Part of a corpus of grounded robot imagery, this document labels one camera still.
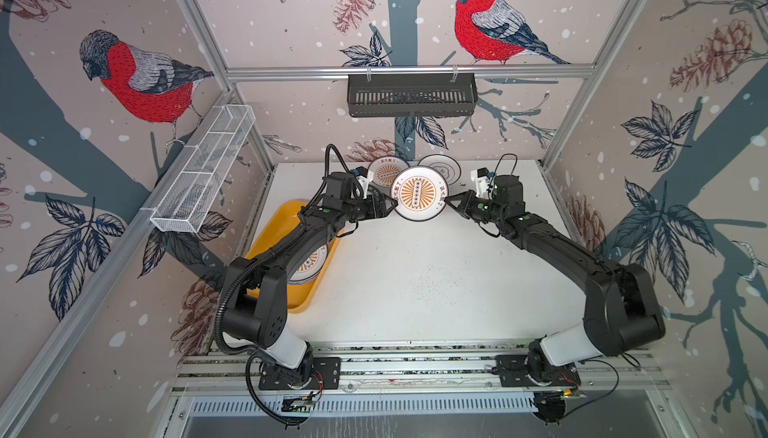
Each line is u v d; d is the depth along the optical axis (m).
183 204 0.71
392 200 0.83
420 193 0.88
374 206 0.76
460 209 0.76
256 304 0.44
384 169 1.21
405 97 1.07
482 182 0.80
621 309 0.44
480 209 0.75
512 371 0.74
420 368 0.75
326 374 0.73
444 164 1.22
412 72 0.92
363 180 0.80
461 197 0.80
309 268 0.90
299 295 0.84
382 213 0.76
